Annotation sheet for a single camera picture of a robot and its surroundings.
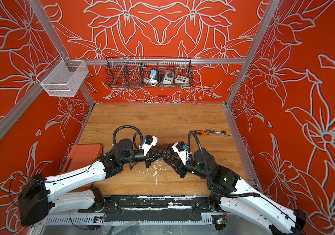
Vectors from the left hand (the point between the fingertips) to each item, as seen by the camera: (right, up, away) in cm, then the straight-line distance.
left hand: (165, 152), depth 66 cm
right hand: (+1, -3, -2) cm, 4 cm away
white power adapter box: (+2, +41, +24) cm, 48 cm away
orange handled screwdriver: (+24, +6, +32) cm, 40 cm away
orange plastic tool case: (-51, -7, +20) cm, 55 cm away
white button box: (+11, +41, +28) cm, 50 cm away
